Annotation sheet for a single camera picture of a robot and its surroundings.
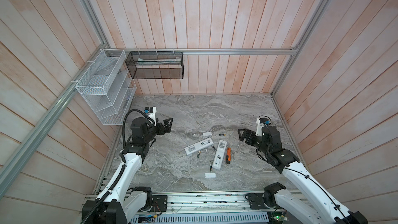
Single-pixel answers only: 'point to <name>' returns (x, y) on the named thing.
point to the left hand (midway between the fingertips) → (165, 121)
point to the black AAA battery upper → (213, 147)
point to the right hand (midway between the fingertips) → (244, 130)
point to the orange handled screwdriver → (228, 156)
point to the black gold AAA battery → (199, 152)
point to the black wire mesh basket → (156, 65)
